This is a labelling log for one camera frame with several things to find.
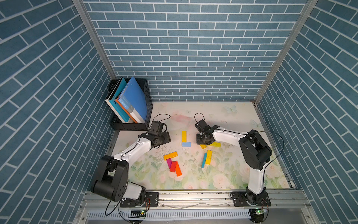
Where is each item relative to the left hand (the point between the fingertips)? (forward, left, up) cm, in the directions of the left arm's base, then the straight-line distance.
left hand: (170, 138), depth 90 cm
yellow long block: (+6, -9, -7) cm, 13 cm away
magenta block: (-13, 0, -7) cm, 15 cm away
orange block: (-18, -6, -7) cm, 20 cm away
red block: (-16, -3, -6) cm, 17 cm away
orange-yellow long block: (-8, 0, -8) cm, 12 cm away
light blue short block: (0, -11, -8) cm, 13 cm away
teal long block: (-12, -22, -5) cm, 26 cm away
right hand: (+2, -20, -7) cm, 21 cm away
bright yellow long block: (-10, -25, -6) cm, 28 cm away
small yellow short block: (-2, -22, -6) cm, 23 cm away
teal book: (+14, +34, +21) cm, 42 cm away
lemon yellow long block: (-2, -32, -5) cm, 32 cm away
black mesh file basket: (+10, +37, +2) cm, 38 cm away
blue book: (+26, +27, +11) cm, 39 cm away
